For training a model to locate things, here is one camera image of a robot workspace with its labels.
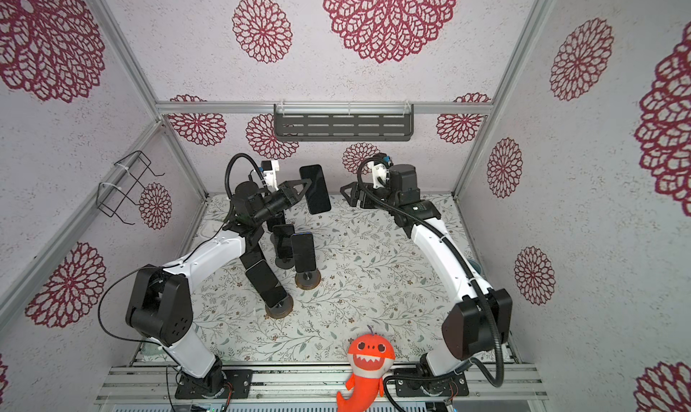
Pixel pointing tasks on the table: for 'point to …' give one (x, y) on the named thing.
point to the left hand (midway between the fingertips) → (313, 181)
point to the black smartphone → (317, 195)
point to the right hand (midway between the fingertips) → (350, 187)
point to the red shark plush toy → (370, 357)
